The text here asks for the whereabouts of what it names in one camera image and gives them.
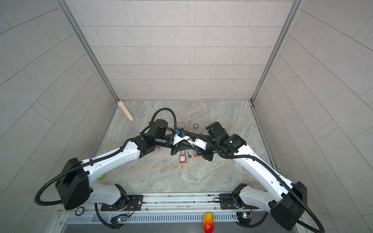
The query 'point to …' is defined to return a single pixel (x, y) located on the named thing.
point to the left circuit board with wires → (119, 219)
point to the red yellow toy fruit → (208, 222)
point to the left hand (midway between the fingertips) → (194, 147)
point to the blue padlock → (195, 149)
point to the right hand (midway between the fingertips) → (196, 151)
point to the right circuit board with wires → (244, 218)
